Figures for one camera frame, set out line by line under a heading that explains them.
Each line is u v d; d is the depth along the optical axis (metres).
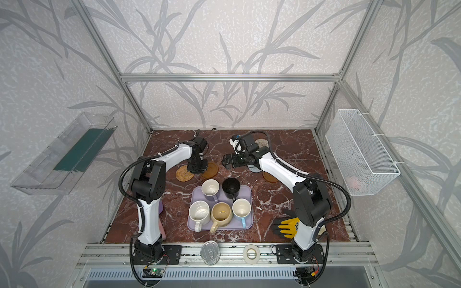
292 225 0.79
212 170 1.01
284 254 0.72
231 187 0.91
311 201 0.47
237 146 0.78
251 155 0.65
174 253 0.74
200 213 0.84
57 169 0.63
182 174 0.99
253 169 1.01
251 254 0.75
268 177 0.97
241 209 0.84
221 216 0.84
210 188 0.89
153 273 0.72
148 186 0.55
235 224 0.81
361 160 0.62
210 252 0.69
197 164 0.87
